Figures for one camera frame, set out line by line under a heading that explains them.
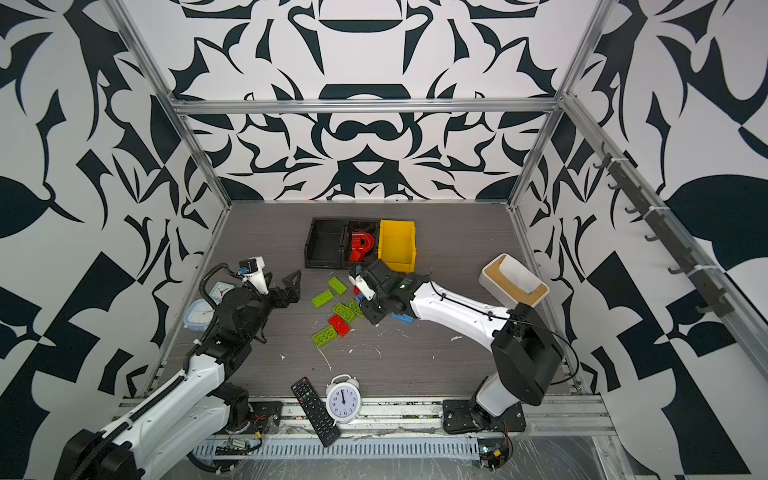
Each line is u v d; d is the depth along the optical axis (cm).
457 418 74
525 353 43
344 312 91
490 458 71
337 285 97
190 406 52
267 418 74
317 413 73
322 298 94
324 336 87
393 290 62
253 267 69
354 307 92
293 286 74
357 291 76
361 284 76
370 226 113
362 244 105
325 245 108
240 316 61
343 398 75
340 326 87
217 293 94
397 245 105
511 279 94
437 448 71
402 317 90
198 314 88
